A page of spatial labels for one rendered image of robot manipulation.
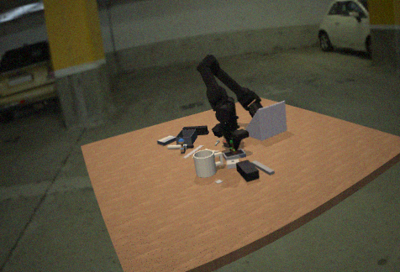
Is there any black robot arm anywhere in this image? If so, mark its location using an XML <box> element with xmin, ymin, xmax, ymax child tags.
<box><xmin>197</xmin><ymin>55</ymin><xmax>262</xmax><ymax>138</ymax></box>

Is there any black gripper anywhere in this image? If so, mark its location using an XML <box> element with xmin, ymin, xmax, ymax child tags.
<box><xmin>224</xmin><ymin>114</ymin><xmax>249</xmax><ymax>151</ymax></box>

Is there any grey mug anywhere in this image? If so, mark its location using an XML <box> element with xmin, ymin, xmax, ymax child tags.
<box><xmin>193</xmin><ymin>150</ymin><xmax>224</xmax><ymax>178</ymax></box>

